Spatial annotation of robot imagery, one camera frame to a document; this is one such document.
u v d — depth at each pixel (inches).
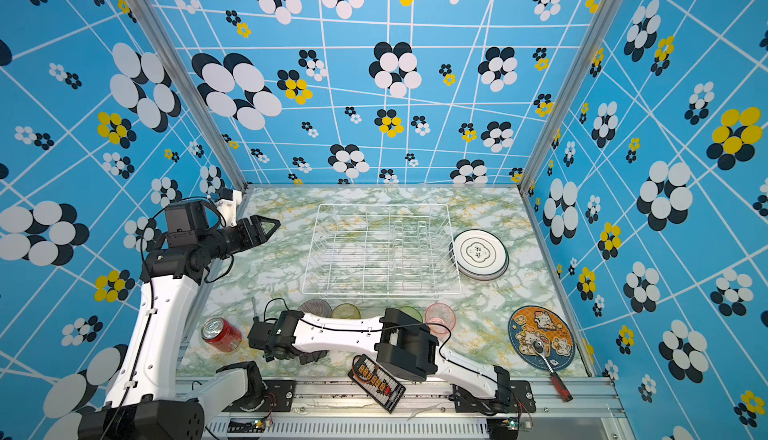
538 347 31.6
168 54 32.0
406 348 20.6
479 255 37.9
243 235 24.7
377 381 29.1
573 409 28.4
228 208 25.4
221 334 29.1
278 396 28.8
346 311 32.2
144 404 14.5
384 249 40.0
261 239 25.1
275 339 22.1
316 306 33.4
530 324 33.4
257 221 25.3
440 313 35.8
